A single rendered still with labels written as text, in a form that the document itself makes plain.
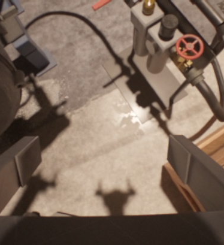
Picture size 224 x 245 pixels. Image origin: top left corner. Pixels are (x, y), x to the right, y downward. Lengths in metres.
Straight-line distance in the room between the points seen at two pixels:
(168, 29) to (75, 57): 0.69
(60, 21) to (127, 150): 0.91
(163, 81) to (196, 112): 0.25
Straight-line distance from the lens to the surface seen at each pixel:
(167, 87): 1.00
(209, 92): 0.55
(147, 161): 0.94
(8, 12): 0.58
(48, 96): 1.07
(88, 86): 1.01
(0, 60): 0.53
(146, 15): 0.61
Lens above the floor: 0.93
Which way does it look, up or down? 81 degrees down
